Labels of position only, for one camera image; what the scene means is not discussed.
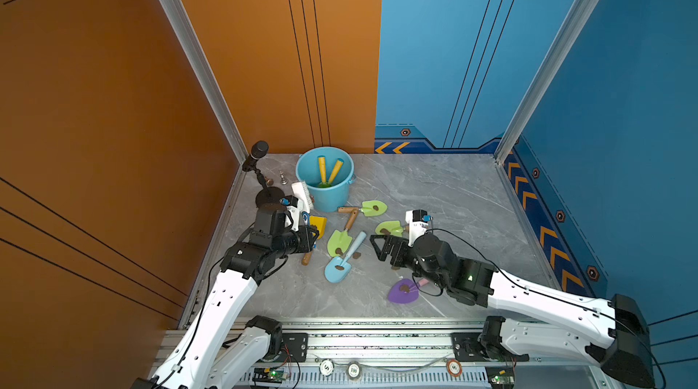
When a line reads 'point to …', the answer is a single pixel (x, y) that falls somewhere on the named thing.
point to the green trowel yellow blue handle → (337, 166)
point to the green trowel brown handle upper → (369, 208)
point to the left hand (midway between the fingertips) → (317, 229)
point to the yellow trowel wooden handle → (306, 257)
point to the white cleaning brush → (303, 196)
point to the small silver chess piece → (284, 181)
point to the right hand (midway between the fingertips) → (380, 242)
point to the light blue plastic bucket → (328, 174)
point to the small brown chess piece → (270, 182)
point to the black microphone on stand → (269, 194)
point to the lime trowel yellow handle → (323, 172)
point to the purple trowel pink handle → (405, 291)
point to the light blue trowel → (337, 270)
